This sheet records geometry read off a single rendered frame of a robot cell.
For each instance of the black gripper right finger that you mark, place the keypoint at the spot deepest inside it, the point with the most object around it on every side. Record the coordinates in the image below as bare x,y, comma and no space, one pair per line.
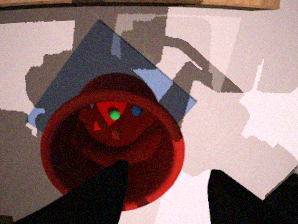
230,203

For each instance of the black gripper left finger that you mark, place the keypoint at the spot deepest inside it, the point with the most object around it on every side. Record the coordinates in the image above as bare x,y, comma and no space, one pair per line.
98,201

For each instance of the brown wooden bar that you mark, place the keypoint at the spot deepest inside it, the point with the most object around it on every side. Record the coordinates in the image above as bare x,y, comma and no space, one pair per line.
235,5

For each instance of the dark red cup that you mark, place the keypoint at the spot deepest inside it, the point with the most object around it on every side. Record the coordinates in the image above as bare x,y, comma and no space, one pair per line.
78,142

